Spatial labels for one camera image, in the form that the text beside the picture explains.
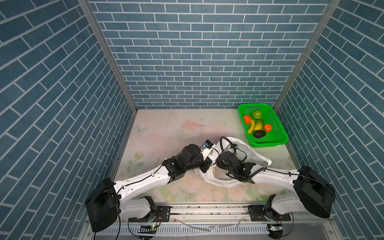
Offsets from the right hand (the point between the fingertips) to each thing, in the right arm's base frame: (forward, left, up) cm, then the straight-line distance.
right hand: (218, 158), depth 88 cm
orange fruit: (+32, -21, +1) cm, 38 cm away
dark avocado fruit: (+20, -28, 0) cm, 34 cm away
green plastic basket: (+25, -44, -8) cm, 52 cm away
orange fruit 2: (+28, -35, -2) cm, 45 cm away
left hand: (-7, +3, +12) cm, 14 cm away
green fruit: (+38, -29, -1) cm, 48 cm away
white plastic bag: (-4, -13, +14) cm, 19 cm away
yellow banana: (+29, -25, -3) cm, 39 cm away
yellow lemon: (+30, -29, -2) cm, 42 cm away
